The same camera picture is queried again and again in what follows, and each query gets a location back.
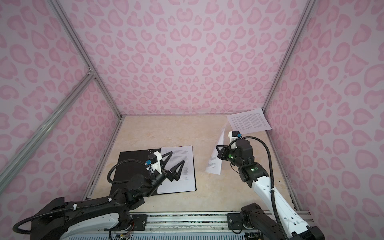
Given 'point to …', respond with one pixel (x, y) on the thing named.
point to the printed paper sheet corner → (248, 121)
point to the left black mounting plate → (139, 222)
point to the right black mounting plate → (235, 221)
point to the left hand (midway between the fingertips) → (178, 155)
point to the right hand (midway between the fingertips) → (216, 146)
